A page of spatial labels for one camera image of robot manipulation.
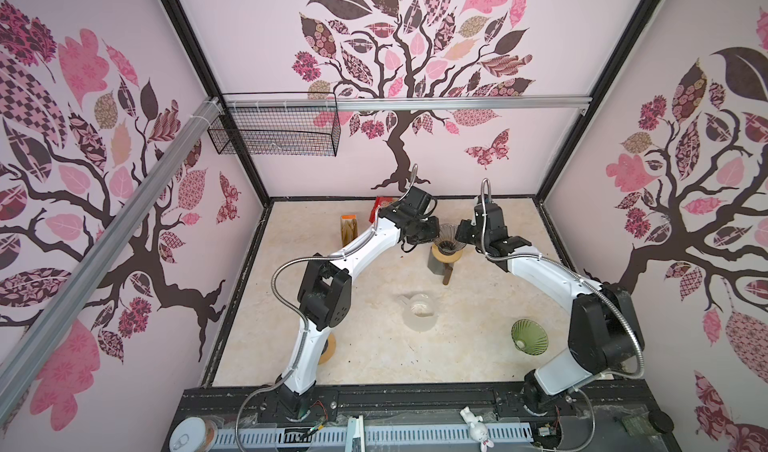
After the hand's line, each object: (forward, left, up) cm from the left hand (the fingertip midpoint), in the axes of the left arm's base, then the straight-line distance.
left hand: (437, 237), depth 90 cm
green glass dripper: (-27, -25, -11) cm, 38 cm away
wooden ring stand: (-30, +32, -13) cm, 45 cm away
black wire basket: (+32, +52, +19) cm, 64 cm away
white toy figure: (-49, -6, -11) cm, 50 cm away
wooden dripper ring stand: (-3, 0, -5) cm, 6 cm away
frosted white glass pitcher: (-18, +5, -15) cm, 24 cm away
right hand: (+4, -8, +3) cm, 9 cm away
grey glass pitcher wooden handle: (-5, -1, -9) cm, 10 cm away
